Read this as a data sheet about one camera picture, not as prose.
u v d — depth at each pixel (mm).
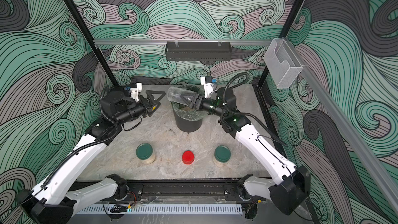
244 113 527
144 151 777
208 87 601
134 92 611
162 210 760
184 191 744
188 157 835
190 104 584
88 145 436
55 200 383
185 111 756
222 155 759
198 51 954
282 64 772
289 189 364
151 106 555
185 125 972
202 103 581
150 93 570
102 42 969
